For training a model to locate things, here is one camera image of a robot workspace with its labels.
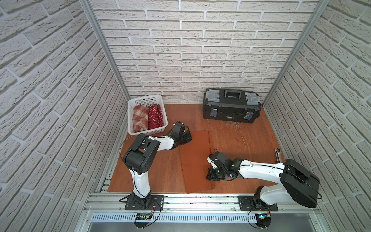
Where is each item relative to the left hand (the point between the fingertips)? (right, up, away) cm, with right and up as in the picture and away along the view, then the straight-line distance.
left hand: (194, 135), depth 96 cm
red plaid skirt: (-38, +11, +2) cm, 40 cm away
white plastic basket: (-39, +26, +17) cm, 49 cm away
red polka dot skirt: (-30, +13, +9) cm, 33 cm away
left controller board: (-28, -39, -24) cm, 54 cm away
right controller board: (+33, -39, -27) cm, 58 cm away
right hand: (+7, -23, -14) cm, 28 cm away
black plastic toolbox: (+26, +21, +1) cm, 34 cm away
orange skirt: (0, -12, -7) cm, 14 cm away
